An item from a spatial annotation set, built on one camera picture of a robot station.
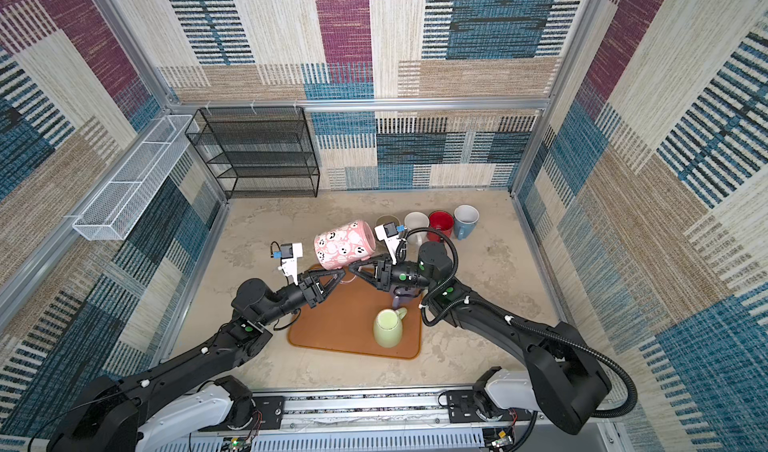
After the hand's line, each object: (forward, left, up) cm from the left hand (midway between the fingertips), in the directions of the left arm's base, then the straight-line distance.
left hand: (343, 270), depth 69 cm
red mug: (+28, -28, -16) cm, 43 cm away
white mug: (+29, -20, -17) cm, 39 cm away
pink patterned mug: (+2, -1, +7) cm, 7 cm away
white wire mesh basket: (+15, +54, +7) cm, 56 cm away
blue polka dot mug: (+28, -36, -16) cm, 48 cm away
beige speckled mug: (+30, -10, -18) cm, 37 cm away
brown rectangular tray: (-2, +3, -27) cm, 27 cm away
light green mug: (-7, -10, -15) cm, 20 cm away
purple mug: (-5, -13, -3) cm, 14 cm away
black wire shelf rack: (+54, +35, -8) cm, 65 cm away
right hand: (-1, -2, 0) cm, 2 cm away
